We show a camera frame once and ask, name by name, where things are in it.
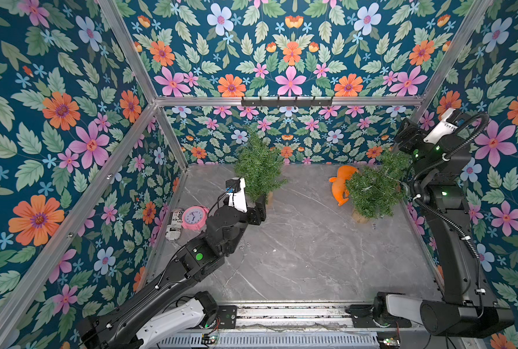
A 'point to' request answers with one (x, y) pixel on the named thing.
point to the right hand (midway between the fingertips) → (427, 120)
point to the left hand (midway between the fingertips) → (258, 193)
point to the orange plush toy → (344, 172)
